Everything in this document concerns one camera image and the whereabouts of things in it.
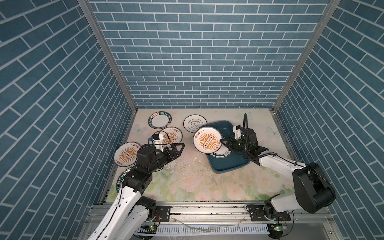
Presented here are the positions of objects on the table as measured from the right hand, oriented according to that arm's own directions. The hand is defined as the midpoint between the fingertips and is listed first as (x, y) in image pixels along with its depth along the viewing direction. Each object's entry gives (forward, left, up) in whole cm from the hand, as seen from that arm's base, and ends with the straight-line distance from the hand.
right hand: (219, 138), depth 86 cm
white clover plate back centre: (+23, +19, -13) cm, 33 cm away
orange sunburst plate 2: (0, +7, -3) cm, 8 cm away
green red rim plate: (-2, -4, -12) cm, 13 cm away
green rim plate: (+22, +44, -12) cm, 51 cm away
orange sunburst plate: (+10, +32, -14) cm, 37 cm away
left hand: (-13, +19, +9) cm, 25 cm away
